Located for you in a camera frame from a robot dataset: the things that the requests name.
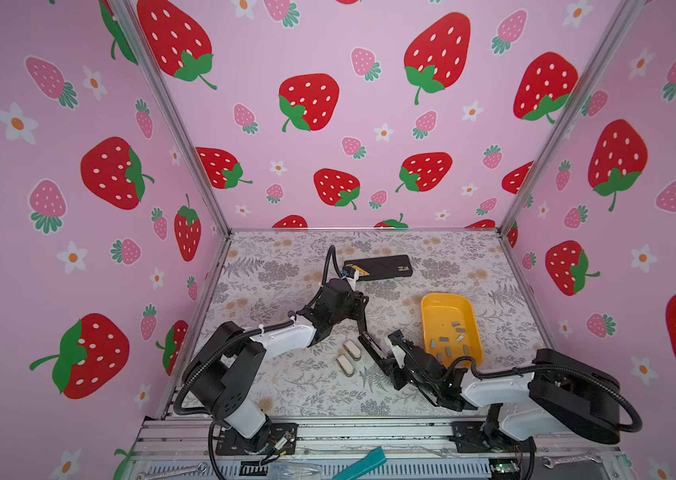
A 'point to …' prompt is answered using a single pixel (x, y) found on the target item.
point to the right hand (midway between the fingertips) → (380, 361)
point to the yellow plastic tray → (450, 327)
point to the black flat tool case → (380, 267)
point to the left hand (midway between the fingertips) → (367, 297)
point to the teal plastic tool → (374, 459)
